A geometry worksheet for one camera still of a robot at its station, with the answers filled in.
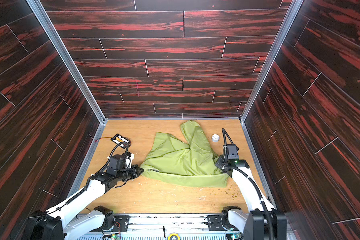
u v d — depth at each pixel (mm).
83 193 512
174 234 704
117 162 651
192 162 885
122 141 1050
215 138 1060
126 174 713
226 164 596
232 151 654
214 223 734
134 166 748
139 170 824
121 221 737
